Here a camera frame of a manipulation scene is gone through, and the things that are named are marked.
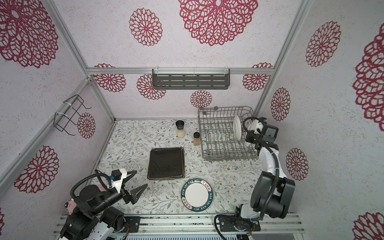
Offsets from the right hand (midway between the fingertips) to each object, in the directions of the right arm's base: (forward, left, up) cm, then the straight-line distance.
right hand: (251, 129), depth 87 cm
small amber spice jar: (+3, +32, -13) cm, 35 cm away
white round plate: (-32, +31, -18) cm, 48 cm away
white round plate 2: (+9, +5, -9) cm, 14 cm away
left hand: (-33, +56, +2) cm, 65 cm away
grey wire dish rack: (+11, +13, -19) cm, 26 cm away
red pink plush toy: (-42, +93, -12) cm, 103 cm away
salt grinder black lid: (+10, +43, -9) cm, 45 cm away
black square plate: (-12, +51, -21) cm, 57 cm away
